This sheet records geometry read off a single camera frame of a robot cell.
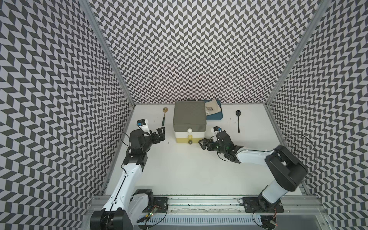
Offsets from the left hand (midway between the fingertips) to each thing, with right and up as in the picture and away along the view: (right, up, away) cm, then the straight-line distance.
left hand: (158, 130), depth 81 cm
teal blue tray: (+39, +8, +27) cm, 48 cm away
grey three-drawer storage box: (+18, +5, +1) cm, 19 cm away
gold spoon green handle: (-2, +13, +33) cm, 35 cm away
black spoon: (+56, +10, +30) cm, 65 cm away
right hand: (+27, -10, +9) cm, 30 cm away
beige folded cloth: (+39, +14, +31) cm, 52 cm away
